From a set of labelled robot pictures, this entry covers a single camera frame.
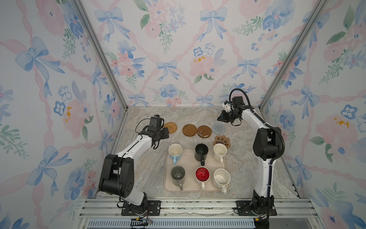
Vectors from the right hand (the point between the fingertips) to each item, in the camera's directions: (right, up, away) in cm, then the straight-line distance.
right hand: (218, 118), depth 101 cm
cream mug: (-2, -21, -12) cm, 24 cm away
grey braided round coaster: (+1, -8, +6) cm, 10 cm away
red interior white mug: (-13, -34, -17) cm, 40 cm away
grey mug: (-28, -33, -20) cm, 47 cm away
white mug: (-2, -36, -18) cm, 40 cm away
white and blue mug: (-29, -21, -13) cm, 38 cm away
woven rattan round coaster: (-34, -7, +6) cm, 35 cm away
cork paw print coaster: (+3, -15, 0) cm, 15 cm away
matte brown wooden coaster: (-20, -9, +6) cm, 23 cm away
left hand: (-36, -9, -9) cm, 38 cm away
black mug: (-13, -22, -10) cm, 27 cm away
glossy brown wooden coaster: (-10, -10, +3) cm, 14 cm away
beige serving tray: (-22, -28, -11) cm, 37 cm away
